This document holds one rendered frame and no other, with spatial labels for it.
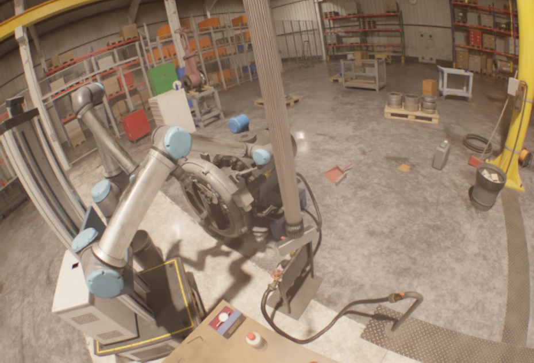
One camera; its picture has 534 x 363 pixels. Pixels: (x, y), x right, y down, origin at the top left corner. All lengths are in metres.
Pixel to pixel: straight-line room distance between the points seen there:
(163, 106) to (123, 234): 4.69
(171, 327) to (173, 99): 4.78
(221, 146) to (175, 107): 4.41
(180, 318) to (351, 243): 1.54
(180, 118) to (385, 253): 5.00
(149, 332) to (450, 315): 2.13
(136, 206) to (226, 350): 0.85
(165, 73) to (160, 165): 8.15
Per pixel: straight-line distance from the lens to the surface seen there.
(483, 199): 2.79
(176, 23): 9.90
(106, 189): 1.41
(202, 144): 1.07
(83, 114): 1.28
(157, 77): 8.76
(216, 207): 1.81
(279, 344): 1.22
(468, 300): 2.11
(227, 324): 1.19
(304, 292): 1.83
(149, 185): 0.82
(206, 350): 1.32
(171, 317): 1.67
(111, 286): 0.92
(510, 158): 3.59
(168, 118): 5.44
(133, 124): 6.86
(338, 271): 1.93
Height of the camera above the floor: 1.65
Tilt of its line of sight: 29 degrees down
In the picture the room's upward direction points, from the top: 12 degrees counter-clockwise
